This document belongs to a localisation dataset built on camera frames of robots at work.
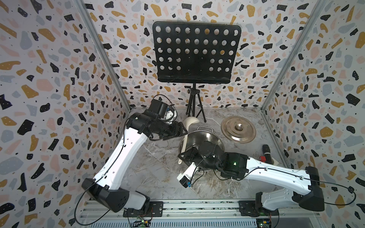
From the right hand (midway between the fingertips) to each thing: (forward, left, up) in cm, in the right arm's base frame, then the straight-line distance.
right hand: (180, 150), depth 63 cm
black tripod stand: (+43, -4, -12) cm, 45 cm away
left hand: (+9, -1, +1) cm, 9 cm away
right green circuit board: (-22, -41, -33) cm, 57 cm away
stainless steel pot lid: (+35, -39, -30) cm, 60 cm away
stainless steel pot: (+13, -11, -6) cm, 18 cm away
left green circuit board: (-24, +20, -31) cm, 45 cm away
